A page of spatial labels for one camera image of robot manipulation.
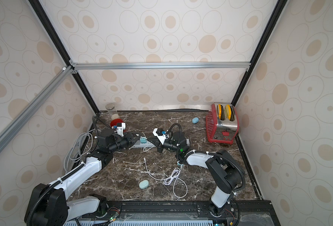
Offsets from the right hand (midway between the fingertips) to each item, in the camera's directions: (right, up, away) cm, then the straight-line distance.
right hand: (153, 137), depth 80 cm
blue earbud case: (+30, +11, +33) cm, 46 cm away
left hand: (-5, +2, -4) cm, 6 cm away
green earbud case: (-6, -27, +1) cm, 28 cm away
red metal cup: (-32, +9, +23) cm, 41 cm away
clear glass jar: (-34, +18, +25) cm, 46 cm away
